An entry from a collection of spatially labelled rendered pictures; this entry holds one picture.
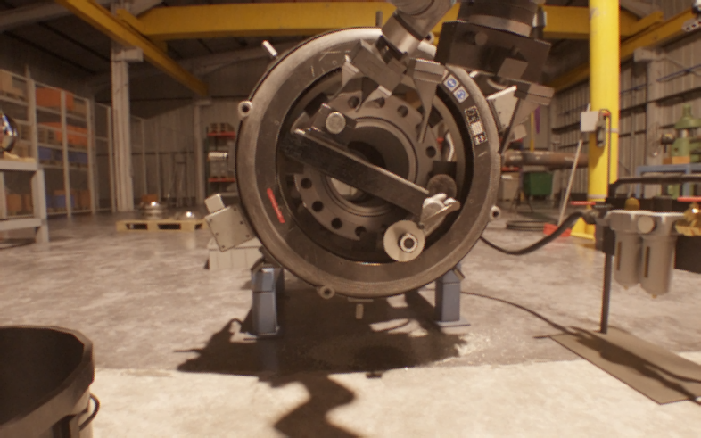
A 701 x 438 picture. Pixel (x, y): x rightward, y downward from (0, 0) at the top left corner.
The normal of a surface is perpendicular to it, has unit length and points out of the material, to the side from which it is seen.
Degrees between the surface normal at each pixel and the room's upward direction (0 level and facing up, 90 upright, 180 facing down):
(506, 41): 114
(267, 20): 90
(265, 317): 90
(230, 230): 90
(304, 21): 90
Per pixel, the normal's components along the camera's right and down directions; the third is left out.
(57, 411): 1.00, -0.01
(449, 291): 0.12, 0.08
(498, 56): -0.98, -0.09
